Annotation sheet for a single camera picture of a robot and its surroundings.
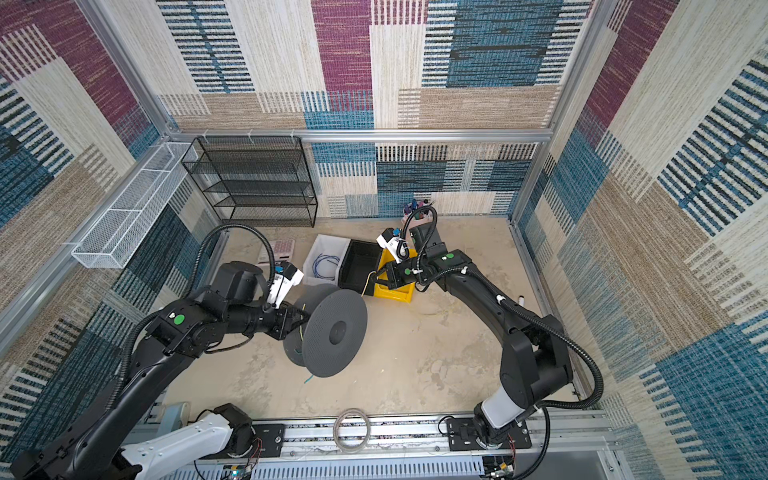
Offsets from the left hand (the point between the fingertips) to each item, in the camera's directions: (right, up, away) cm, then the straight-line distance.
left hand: (308, 314), depth 67 cm
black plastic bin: (+8, +11, +40) cm, 42 cm away
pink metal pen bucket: (+29, +25, +42) cm, 57 cm away
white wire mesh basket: (-47, +16, +3) cm, 49 cm away
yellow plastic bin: (+23, 0, +27) cm, 35 cm away
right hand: (+14, +6, +12) cm, 20 cm away
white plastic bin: (-5, +11, +41) cm, 43 cm away
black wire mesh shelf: (-30, +39, +43) cm, 65 cm away
